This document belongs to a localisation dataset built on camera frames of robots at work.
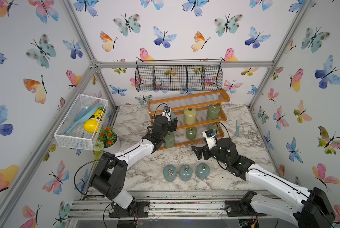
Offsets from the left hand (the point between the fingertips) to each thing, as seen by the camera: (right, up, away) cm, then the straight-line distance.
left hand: (170, 115), depth 86 cm
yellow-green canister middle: (+12, 0, 0) cm, 12 cm away
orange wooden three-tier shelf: (+24, +13, +36) cm, 45 cm away
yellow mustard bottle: (-37, -6, -16) cm, 41 cm away
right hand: (+16, -15, -9) cm, 24 cm away
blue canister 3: (+9, -32, -7) cm, 34 cm away
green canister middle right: (+27, +2, +3) cm, 27 cm away
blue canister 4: (+18, -31, -6) cm, 37 cm away
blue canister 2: (0, -32, -7) cm, 33 cm away
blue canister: (+2, -1, -1) cm, 2 cm away
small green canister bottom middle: (+14, -12, +9) cm, 20 cm away
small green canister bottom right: (+28, -8, +12) cm, 32 cm away
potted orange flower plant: (-36, -15, 0) cm, 39 cm away
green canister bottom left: (-1, -15, +5) cm, 16 cm away
